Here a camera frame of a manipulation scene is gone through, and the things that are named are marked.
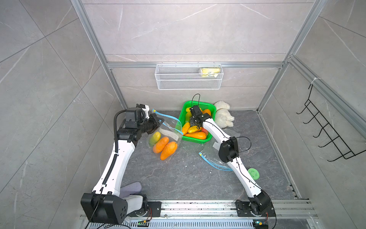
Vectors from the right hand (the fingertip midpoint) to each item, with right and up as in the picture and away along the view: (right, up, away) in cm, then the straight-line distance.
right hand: (195, 120), depth 110 cm
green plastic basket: (+8, +12, +5) cm, 15 cm away
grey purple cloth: (-36, -39, -32) cm, 62 cm away
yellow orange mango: (-1, -6, -11) cm, 13 cm away
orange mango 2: (-18, -19, -24) cm, 35 cm away
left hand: (-18, +1, -37) cm, 41 cm away
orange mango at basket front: (+1, -10, -15) cm, 19 cm away
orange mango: (-23, -16, -21) cm, 35 cm away
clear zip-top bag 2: (+9, -23, -17) cm, 30 cm away
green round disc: (+33, -32, -28) cm, 54 cm away
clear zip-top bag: (-16, -5, -34) cm, 38 cm away
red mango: (+4, -6, -28) cm, 29 cm away
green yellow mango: (-27, -12, -19) cm, 36 cm away
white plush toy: (+20, +2, -9) cm, 22 cm away
